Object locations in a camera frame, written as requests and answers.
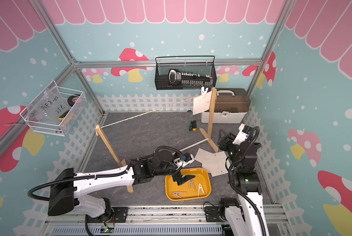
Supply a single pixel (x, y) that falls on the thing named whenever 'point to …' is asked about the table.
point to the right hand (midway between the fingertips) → (223, 129)
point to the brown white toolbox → (231, 105)
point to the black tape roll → (72, 99)
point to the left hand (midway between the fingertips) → (189, 167)
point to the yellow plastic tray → (198, 187)
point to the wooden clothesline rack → (209, 136)
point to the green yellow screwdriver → (192, 126)
